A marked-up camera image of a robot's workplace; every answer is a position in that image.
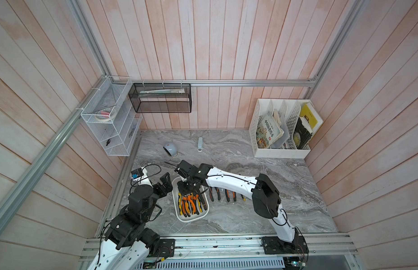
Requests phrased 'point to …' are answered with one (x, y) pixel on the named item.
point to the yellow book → (313, 118)
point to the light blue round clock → (171, 149)
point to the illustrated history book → (268, 131)
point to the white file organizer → (286, 112)
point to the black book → (302, 133)
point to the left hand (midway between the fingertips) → (161, 179)
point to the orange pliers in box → (185, 202)
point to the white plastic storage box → (175, 194)
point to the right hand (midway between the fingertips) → (180, 191)
